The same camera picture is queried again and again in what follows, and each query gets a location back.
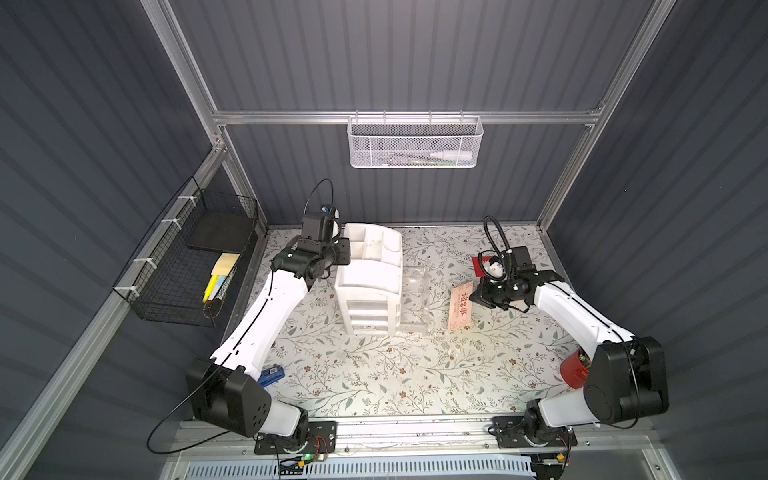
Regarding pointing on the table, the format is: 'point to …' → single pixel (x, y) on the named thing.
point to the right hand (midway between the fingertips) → (475, 296)
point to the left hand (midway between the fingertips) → (346, 246)
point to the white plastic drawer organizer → (370, 287)
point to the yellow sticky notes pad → (222, 267)
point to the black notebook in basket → (222, 229)
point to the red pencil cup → (575, 369)
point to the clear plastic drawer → (411, 315)
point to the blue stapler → (271, 375)
